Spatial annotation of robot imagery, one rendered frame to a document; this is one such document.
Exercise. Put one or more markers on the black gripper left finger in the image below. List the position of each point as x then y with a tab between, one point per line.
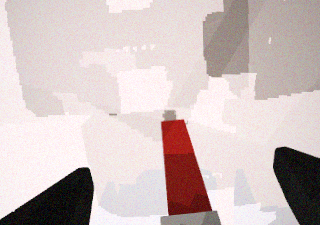
68	202

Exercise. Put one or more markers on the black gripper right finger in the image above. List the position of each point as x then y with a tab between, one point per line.
299	177

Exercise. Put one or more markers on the red peg with white band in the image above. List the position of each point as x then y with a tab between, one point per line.
188	201

